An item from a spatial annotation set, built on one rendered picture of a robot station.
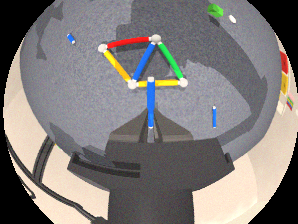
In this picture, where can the yellow rod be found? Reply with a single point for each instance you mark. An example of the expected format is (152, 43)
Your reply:
(159, 83)
(117, 66)

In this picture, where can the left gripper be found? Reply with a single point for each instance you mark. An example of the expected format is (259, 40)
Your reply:
(33, 195)

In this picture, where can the red rod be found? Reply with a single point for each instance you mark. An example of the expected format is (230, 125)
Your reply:
(128, 41)

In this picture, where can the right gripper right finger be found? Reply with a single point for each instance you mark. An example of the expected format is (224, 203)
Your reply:
(168, 131)

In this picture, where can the small green block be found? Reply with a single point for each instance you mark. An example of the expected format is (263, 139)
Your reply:
(215, 10)

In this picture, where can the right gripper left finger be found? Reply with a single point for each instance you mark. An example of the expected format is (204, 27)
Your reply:
(133, 130)

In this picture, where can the green rod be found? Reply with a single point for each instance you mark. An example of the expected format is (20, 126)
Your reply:
(170, 60)

